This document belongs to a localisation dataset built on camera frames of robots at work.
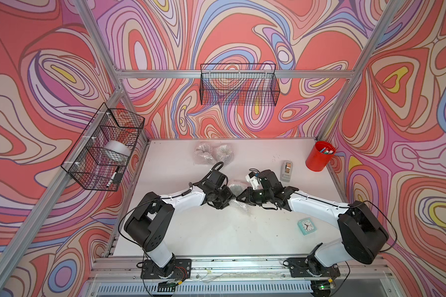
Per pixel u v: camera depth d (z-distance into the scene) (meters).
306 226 0.82
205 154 0.99
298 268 0.73
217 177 0.72
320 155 0.97
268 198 0.67
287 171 1.01
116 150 0.72
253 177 0.79
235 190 0.87
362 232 0.43
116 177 0.72
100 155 0.68
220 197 0.76
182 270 0.72
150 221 0.46
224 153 1.02
